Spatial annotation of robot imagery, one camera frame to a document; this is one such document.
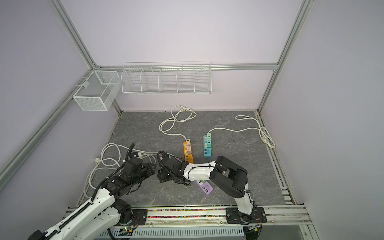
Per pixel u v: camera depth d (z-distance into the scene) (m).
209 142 0.94
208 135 0.96
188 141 0.94
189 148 0.91
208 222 0.74
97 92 0.97
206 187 0.81
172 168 0.68
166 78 0.99
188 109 1.20
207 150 0.94
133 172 0.61
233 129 1.09
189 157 0.91
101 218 0.57
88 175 0.88
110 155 0.96
